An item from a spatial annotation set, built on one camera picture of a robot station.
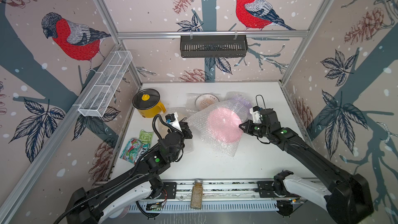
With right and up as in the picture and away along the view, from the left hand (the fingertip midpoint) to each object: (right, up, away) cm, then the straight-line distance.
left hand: (190, 116), depth 73 cm
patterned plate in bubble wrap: (+2, +5, +35) cm, 36 cm away
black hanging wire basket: (+13, +44, +31) cm, 55 cm away
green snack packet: (-32, -20, +11) cm, 39 cm away
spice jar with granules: (+3, -35, -4) cm, 36 cm away
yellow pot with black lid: (-30, +6, +23) cm, 38 cm away
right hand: (+26, -5, +9) cm, 28 cm away
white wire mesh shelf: (-45, +8, -1) cm, 45 cm away
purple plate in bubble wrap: (+26, +6, +12) cm, 29 cm away
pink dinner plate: (+18, -5, +6) cm, 20 cm away
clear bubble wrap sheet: (+4, -3, -5) cm, 7 cm away
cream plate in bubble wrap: (-2, -18, +12) cm, 21 cm away
